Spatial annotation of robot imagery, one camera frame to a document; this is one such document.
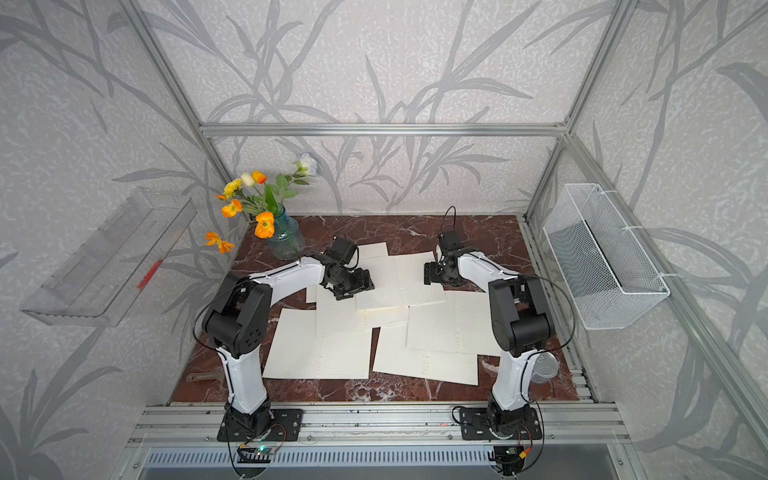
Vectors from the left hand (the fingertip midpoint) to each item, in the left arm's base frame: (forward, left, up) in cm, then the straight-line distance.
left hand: (368, 288), depth 95 cm
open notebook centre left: (-9, +7, -2) cm, 12 cm away
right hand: (+5, -22, 0) cm, 23 cm away
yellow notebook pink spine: (+5, -10, -3) cm, 12 cm away
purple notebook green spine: (-11, -30, -3) cm, 32 cm away
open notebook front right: (-20, -9, -4) cm, 22 cm away
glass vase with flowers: (+17, +31, +22) cm, 42 cm away
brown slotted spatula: (-26, +39, -3) cm, 47 cm away
